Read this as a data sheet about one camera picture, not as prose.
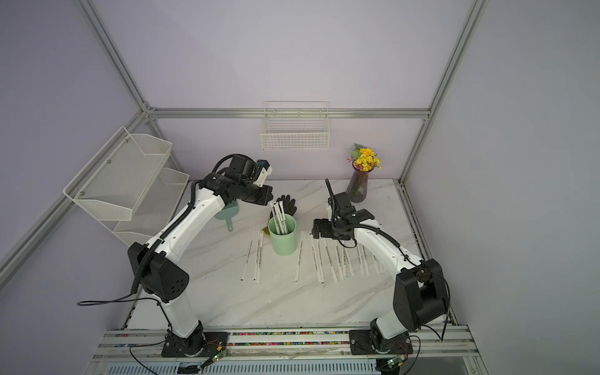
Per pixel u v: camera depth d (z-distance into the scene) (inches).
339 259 36.6
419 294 16.9
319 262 36.2
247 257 36.6
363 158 37.4
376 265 35.7
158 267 17.4
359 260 36.6
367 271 35.4
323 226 30.1
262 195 28.3
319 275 34.7
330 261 36.6
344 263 35.9
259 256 36.7
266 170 29.5
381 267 35.7
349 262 36.5
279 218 34.7
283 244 35.8
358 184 41.1
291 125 37.4
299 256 36.6
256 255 36.8
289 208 42.2
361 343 28.8
